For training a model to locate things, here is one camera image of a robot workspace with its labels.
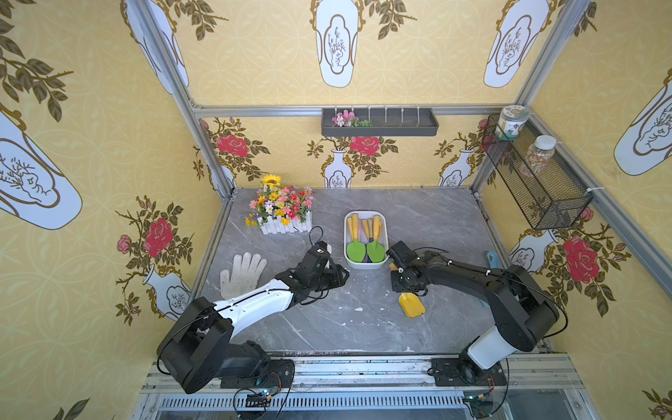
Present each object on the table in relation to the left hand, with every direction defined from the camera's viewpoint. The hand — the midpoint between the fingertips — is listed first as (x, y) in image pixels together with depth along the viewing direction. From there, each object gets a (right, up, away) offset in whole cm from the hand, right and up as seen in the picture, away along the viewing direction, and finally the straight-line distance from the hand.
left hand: (338, 272), depth 87 cm
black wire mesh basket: (+66, +28, -4) cm, 71 cm away
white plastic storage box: (+11, +19, +18) cm, 28 cm away
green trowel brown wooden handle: (+16, +4, -9) cm, 19 cm away
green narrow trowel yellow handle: (+7, +6, +11) cm, 14 cm away
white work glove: (-34, -3, +8) cm, 35 cm away
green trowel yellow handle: (+11, +16, +18) cm, 26 cm away
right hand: (+22, -5, +6) cm, 23 cm away
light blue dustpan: (+56, +3, +8) cm, 57 cm away
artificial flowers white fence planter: (-21, +21, +8) cm, 30 cm away
